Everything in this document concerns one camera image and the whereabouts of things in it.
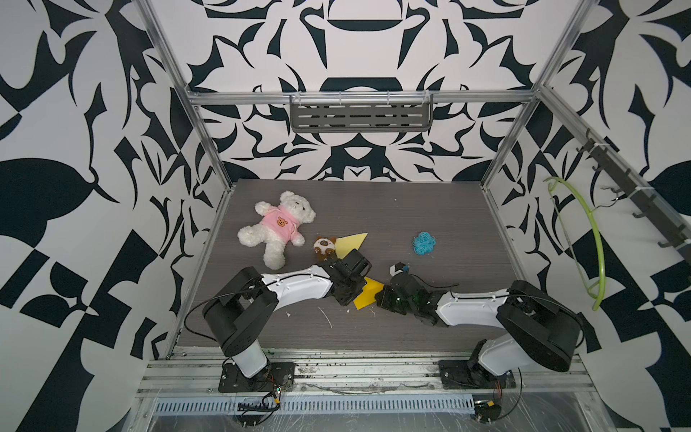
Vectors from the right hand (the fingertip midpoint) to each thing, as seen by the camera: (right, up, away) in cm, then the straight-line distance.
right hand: (373, 293), depth 89 cm
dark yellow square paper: (-2, 0, -2) cm, 3 cm away
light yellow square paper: (-9, +14, +11) cm, 20 cm away
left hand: (-3, +3, 0) cm, 4 cm away
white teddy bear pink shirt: (-32, +22, +8) cm, 40 cm away
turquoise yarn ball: (+19, +15, +10) cm, 27 cm away
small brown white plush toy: (-17, +14, +8) cm, 23 cm away
